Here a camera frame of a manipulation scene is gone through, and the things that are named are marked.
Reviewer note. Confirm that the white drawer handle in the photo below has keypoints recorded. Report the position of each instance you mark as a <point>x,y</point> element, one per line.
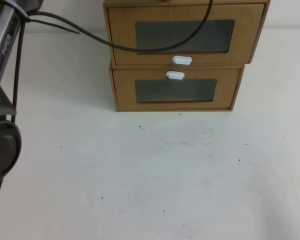
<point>175,75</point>
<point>182,60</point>

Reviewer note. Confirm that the lower brown cardboard shoebox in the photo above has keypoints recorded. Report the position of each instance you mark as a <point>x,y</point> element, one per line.
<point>207,88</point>

